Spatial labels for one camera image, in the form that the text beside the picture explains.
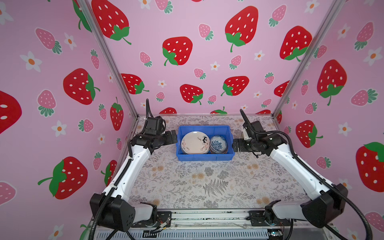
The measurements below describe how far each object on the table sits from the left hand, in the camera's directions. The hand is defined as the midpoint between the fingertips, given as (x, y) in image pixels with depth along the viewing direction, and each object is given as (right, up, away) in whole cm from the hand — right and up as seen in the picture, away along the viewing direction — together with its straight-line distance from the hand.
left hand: (170, 136), depth 80 cm
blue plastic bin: (+24, +2, +27) cm, 36 cm away
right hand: (+38, -5, 0) cm, 38 cm away
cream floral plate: (+14, -6, +22) cm, 27 cm away
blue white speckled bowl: (+28, -6, +13) cm, 32 cm away
